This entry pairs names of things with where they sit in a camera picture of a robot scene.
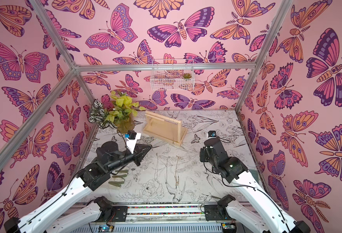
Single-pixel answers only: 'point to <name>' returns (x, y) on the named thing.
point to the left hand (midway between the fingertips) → (152, 145)
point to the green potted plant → (120, 112)
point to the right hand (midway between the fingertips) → (205, 148)
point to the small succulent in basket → (187, 75)
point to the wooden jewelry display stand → (168, 129)
